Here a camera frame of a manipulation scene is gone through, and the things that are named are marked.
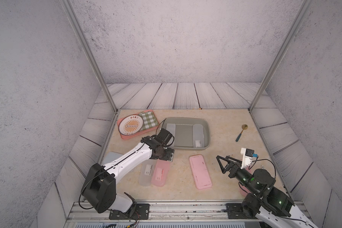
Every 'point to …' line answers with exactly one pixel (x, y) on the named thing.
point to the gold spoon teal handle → (244, 127)
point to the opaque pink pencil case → (201, 173)
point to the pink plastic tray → (147, 110)
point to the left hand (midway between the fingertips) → (169, 156)
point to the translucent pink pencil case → (160, 173)
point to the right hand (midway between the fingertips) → (222, 158)
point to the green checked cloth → (149, 120)
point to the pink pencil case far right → (243, 191)
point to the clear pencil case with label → (147, 171)
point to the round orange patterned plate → (130, 124)
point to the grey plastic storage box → (190, 133)
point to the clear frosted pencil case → (171, 128)
